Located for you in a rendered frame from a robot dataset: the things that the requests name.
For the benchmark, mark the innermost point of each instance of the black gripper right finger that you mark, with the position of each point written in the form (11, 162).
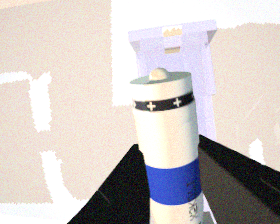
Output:
(239, 190)

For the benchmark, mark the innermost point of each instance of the white battery with blue band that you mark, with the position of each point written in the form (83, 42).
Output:
(167, 131)

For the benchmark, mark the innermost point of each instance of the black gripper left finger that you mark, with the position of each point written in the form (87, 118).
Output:
(123, 198)

